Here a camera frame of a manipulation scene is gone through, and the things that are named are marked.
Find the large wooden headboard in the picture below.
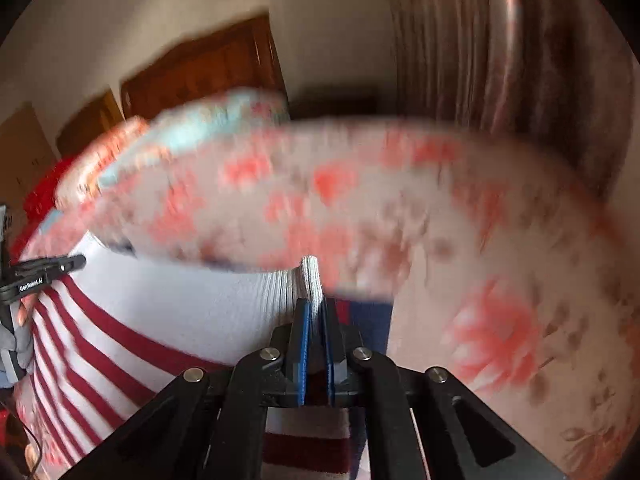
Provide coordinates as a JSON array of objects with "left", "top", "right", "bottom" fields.
[{"left": 120, "top": 12, "right": 291, "bottom": 121}]

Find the folded orange floral quilt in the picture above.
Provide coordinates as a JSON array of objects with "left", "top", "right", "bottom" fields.
[{"left": 55, "top": 117, "right": 151, "bottom": 211}]

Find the pink floral curtain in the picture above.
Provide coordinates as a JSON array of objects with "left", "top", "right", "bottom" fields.
[{"left": 387, "top": 0, "right": 640, "bottom": 201}]

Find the light blue floral pillow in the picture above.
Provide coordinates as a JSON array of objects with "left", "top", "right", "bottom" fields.
[{"left": 97, "top": 87, "right": 291, "bottom": 186}]

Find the dark wooden nightstand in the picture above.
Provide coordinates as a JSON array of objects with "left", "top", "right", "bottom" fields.
[{"left": 290, "top": 90, "right": 381, "bottom": 121}]

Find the brown cardboard board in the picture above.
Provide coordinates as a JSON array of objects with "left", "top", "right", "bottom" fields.
[{"left": 0, "top": 102, "right": 58, "bottom": 231}]

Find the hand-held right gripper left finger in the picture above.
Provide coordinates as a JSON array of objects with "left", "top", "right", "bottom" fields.
[{"left": 60, "top": 297, "right": 313, "bottom": 480}]

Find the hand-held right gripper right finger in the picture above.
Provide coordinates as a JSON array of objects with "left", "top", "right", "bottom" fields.
[{"left": 320, "top": 297, "right": 568, "bottom": 480}]

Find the pink floral bed sheet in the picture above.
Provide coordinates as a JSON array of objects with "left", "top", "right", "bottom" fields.
[{"left": 20, "top": 115, "right": 640, "bottom": 480}]

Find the red blanket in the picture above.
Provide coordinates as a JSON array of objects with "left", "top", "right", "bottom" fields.
[{"left": 22, "top": 157, "right": 81, "bottom": 221}]

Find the small wooden headboard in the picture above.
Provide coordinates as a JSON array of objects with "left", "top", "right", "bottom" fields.
[{"left": 56, "top": 89, "right": 125, "bottom": 158}]

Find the person's left hand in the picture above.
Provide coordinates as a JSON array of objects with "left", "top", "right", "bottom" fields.
[{"left": 0, "top": 292, "right": 38, "bottom": 386}]

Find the red white striped sweater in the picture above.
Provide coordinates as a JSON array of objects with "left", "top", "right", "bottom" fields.
[{"left": 12, "top": 232, "right": 396, "bottom": 480}]

